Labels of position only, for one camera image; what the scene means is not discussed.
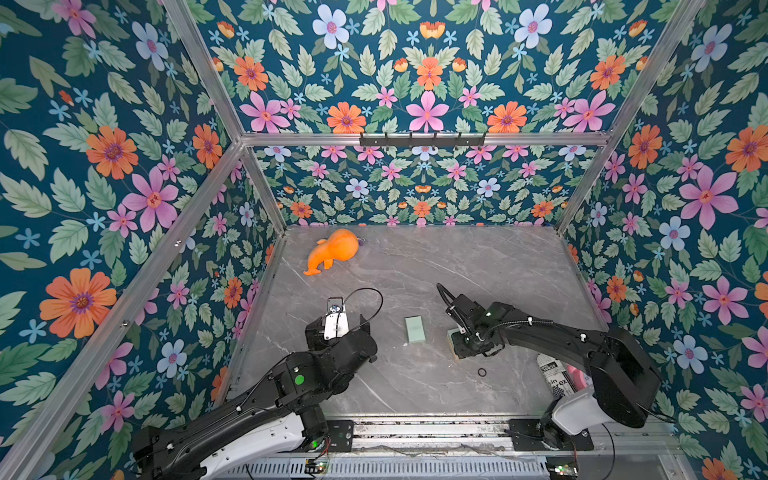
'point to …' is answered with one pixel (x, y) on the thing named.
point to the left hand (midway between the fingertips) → (351, 322)
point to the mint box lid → (450, 332)
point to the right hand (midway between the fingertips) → (464, 344)
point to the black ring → (482, 368)
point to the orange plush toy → (341, 245)
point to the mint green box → (415, 329)
